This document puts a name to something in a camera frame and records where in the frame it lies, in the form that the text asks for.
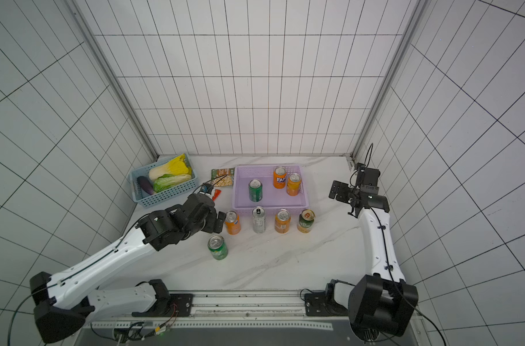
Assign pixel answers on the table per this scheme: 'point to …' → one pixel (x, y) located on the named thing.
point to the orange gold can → (293, 186)
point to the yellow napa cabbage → (179, 166)
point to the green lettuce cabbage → (165, 181)
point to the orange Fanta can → (280, 175)
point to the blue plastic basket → (143, 199)
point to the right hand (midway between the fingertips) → (336, 186)
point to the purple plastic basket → (272, 187)
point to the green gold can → (306, 220)
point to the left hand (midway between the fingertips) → (207, 218)
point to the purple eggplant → (146, 184)
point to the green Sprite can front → (218, 246)
